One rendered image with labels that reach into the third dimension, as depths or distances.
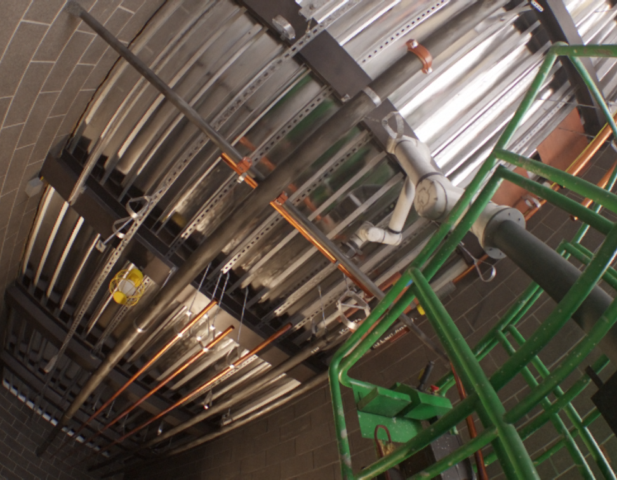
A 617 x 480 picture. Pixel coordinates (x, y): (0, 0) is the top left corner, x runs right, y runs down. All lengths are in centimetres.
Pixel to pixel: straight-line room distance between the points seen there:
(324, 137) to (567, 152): 246
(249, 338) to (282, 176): 162
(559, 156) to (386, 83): 217
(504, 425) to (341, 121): 106
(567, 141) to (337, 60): 220
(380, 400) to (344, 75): 163
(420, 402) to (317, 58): 178
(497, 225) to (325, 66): 124
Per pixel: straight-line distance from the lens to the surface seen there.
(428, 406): 135
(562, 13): 290
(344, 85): 182
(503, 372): 73
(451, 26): 137
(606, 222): 76
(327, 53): 183
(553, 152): 300
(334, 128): 117
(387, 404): 125
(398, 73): 123
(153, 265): 232
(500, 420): 65
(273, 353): 263
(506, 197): 271
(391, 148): 167
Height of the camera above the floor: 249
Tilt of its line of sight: 64 degrees up
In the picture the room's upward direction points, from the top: 7 degrees counter-clockwise
